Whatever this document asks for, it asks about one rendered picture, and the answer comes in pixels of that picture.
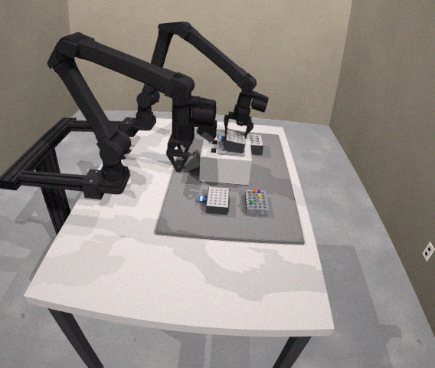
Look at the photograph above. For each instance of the grey flat rectangular mat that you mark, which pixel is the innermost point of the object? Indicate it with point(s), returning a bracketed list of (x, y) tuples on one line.
[(182, 215)]

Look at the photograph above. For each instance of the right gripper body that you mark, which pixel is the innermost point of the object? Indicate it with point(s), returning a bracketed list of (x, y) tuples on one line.
[(174, 139)]

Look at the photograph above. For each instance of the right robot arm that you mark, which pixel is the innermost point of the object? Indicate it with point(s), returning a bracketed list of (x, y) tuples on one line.
[(112, 146)]

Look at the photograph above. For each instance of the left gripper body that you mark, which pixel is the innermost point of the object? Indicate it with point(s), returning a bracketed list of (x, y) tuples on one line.
[(230, 116)]

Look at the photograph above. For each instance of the grey tube rack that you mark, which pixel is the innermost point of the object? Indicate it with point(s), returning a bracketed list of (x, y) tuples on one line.
[(258, 208)]

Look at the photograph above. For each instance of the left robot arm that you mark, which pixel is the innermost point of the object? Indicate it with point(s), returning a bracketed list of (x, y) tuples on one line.
[(244, 80)]

